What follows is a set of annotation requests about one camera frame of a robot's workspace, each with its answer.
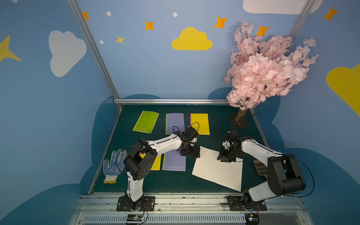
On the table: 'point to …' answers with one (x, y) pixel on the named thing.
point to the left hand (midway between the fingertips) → (195, 153)
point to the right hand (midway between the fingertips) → (220, 157)
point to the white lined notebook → (174, 122)
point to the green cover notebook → (146, 122)
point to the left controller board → (134, 218)
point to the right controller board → (252, 219)
